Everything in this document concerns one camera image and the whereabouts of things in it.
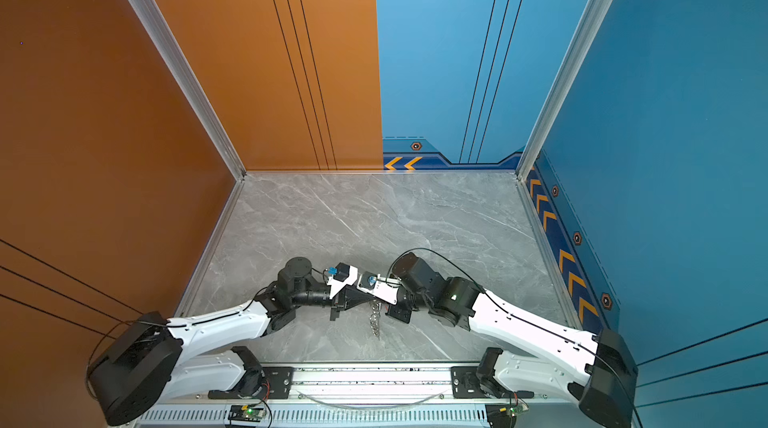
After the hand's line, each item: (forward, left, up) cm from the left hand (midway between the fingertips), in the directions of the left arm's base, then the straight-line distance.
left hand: (372, 295), depth 73 cm
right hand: (0, -1, +1) cm, 1 cm away
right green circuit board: (-21, -35, -13) cm, 43 cm away
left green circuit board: (-23, +29, -16) cm, 41 cm away
